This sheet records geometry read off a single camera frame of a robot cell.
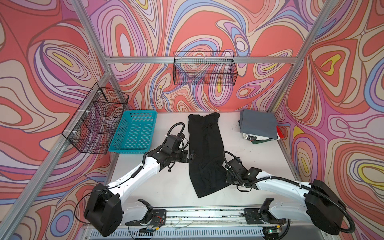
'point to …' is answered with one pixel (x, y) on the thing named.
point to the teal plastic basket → (134, 134)
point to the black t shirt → (208, 172)
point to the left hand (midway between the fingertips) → (190, 154)
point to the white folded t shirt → (251, 137)
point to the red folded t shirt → (281, 135)
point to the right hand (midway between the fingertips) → (230, 181)
